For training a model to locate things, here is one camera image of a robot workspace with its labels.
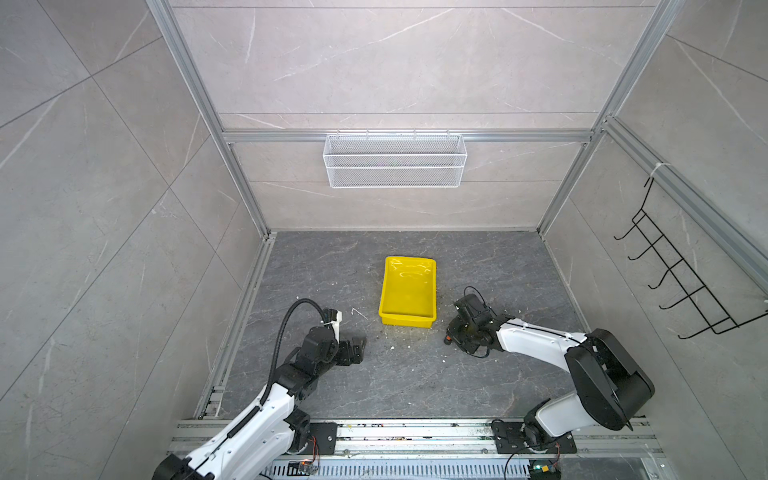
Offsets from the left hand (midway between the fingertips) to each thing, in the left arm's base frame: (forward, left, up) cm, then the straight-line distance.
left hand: (351, 333), depth 84 cm
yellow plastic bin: (+18, -18, -7) cm, 26 cm away
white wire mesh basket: (+53, -15, +22) cm, 59 cm away
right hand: (+3, -29, -7) cm, 30 cm away
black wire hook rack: (-12, -77, +26) cm, 82 cm away
